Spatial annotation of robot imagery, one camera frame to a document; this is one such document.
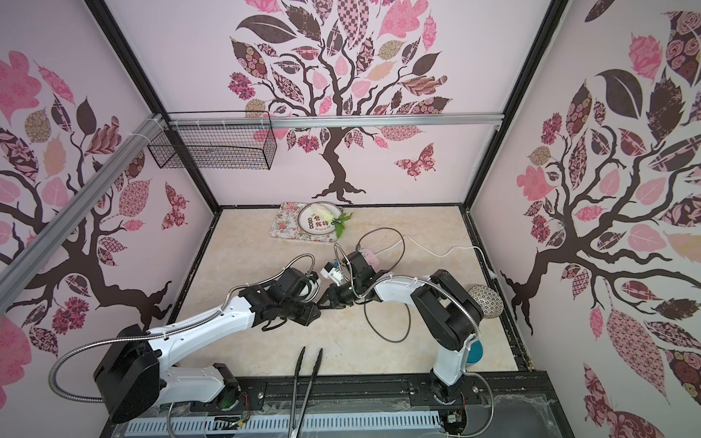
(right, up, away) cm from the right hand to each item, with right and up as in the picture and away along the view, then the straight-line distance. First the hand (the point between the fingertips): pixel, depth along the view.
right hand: (319, 305), depth 82 cm
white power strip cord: (+44, +13, +22) cm, 50 cm away
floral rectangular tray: (-19, +25, +32) cm, 45 cm away
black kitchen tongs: (-5, -28, -15) cm, 32 cm away
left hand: (-1, -4, -1) cm, 4 cm away
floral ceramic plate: (-8, +26, +31) cm, 42 cm away
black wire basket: (-29, +56, +13) cm, 64 cm away
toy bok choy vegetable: (+3, +28, +31) cm, 42 cm away
